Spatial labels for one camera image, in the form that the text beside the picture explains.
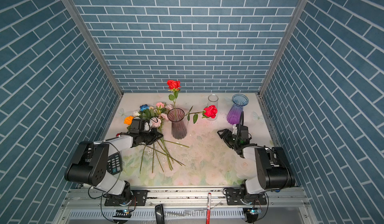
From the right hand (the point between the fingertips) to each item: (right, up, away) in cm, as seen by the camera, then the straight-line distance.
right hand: (221, 134), depth 93 cm
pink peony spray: (-40, +15, +11) cm, 44 cm away
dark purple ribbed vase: (-27, +12, -6) cm, 31 cm away
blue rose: (-53, +17, +11) cm, 57 cm away
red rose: (-28, +29, -12) cm, 42 cm away
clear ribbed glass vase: (-6, +22, -1) cm, 22 cm away
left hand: (-35, 0, -1) cm, 35 cm away
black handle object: (-32, -31, -26) cm, 52 cm away
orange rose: (-62, +8, +7) cm, 63 cm away
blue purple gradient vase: (+11, +21, -2) cm, 24 cm away
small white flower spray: (-59, +13, +12) cm, 61 cm away
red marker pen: (-10, -34, -25) cm, 43 cm away
